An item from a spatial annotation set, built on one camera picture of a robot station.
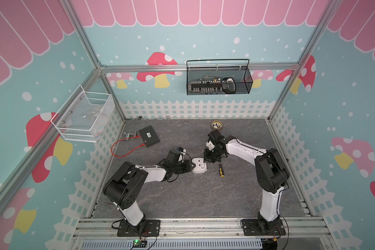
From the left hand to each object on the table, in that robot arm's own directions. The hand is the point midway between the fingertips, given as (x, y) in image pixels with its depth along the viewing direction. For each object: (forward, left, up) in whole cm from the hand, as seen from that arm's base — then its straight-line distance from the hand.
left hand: (194, 168), depth 92 cm
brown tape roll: (+37, -17, -1) cm, 41 cm away
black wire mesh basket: (+41, -24, +33) cm, 58 cm away
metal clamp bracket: (+25, +44, -1) cm, 51 cm away
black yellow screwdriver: (-1, -16, -1) cm, 16 cm away
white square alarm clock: (+1, -4, 0) cm, 4 cm away
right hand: (+4, -6, +2) cm, 7 cm away
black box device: (+25, +31, -1) cm, 40 cm away
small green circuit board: (-37, +25, -5) cm, 45 cm away
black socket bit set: (+36, -6, +32) cm, 48 cm away
